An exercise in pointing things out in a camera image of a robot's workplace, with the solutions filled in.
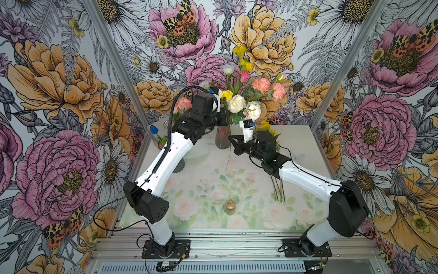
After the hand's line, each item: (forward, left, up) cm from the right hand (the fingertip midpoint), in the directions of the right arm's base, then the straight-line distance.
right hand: (228, 140), depth 79 cm
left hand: (+4, 0, +10) cm, 11 cm away
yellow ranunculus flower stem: (-15, -28, -28) cm, 42 cm away
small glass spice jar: (-23, 0, -18) cm, 29 cm away
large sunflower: (+26, -25, -17) cm, 39 cm away
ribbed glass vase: (+2, +27, -22) cm, 35 cm away
